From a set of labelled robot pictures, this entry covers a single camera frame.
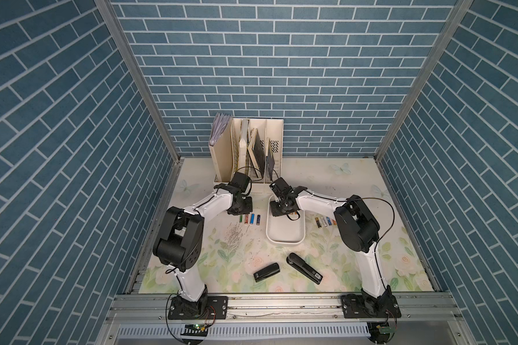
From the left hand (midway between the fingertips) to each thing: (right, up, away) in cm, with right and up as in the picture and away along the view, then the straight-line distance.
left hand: (252, 209), depth 94 cm
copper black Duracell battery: (+29, -5, +2) cm, 30 cm away
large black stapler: (+21, -20, -14) cm, 32 cm away
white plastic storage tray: (+13, -8, -4) cm, 16 cm away
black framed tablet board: (+2, +26, +6) cm, 26 cm away
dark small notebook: (+8, +22, +18) cm, 30 cm away
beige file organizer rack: (-11, +26, +8) cm, 29 cm away
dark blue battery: (+3, -5, +2) cm, 6 cm away
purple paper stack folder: (-14, +38, 0) cm, 41 cm away
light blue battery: (0, -4, +2) cm, 5 cm away
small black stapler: (+7, -21, -15) cm, 26 cm away
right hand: (+11, -1, +5) cm, 12 cm away
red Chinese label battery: (-3, -4, +2) cm, 6 cm away
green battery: (-5, -4, +2) cm, 7 cm away
